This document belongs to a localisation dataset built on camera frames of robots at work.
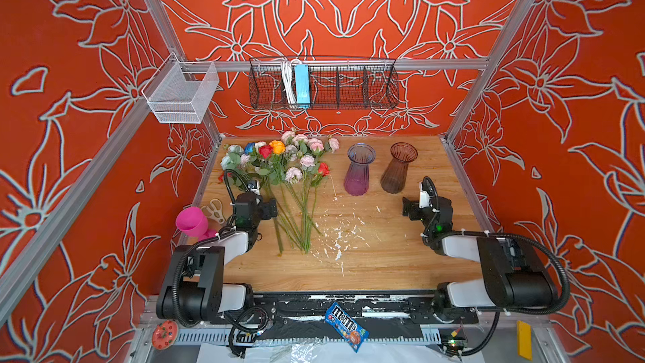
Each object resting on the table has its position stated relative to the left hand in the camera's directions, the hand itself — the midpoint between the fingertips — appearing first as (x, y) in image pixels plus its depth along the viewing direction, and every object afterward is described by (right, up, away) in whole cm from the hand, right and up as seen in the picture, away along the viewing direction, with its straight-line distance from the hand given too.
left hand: (261, 198), depth 93 cm
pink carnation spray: (+14, +7, +8) cm, 18 cm away
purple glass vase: (+38, +8, +9) cm, 40 cm away
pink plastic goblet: (-20, -6, -12) cm, 24 cm away
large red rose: (0, +18, +7) cm, 19 cm away
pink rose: (+17, +14, +8) cm, 23 cm away
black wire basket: (+20, +46, +8) cm, 51 cm away
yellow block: (+81, -37, -24) cm, 92 cm away
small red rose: (+24, +10, +10) cm, 28 cm away
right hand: (+59, +1, -1) cm, 59 cm away
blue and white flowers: (-13, +16, +13) cm, 24 cm away
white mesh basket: (-31, +41, +1) cm, 52 cm away
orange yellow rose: (+4, +20, +10) cm, 23 cm away
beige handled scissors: (-18, -6, +2) cm, 19 cm away
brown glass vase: (+53, +17, -3) cm, 55 cm away
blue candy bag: (+30, -33, -23) cm, 51 cm away
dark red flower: (-19, +7, +8) cm, 22 cm away
